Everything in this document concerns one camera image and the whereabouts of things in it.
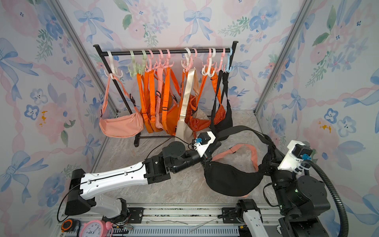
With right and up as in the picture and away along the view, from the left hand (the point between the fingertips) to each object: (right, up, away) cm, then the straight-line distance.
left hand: (220, 143), depth 55 cm
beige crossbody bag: (-15, +5, +32) cm, 36 cm away
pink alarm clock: (-55, -41, +13) cm, 70 cm away
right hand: (+16, 0, -5) cm, 17 cm away
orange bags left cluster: (-28, +22, +25) cm, 44 cm away
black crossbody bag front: (+6, -19, +14) cm, 24 cm away
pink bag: (-56, +7, +38) cm, 68 cm away
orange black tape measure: (-68, -40, +13) cm, 80 cm away
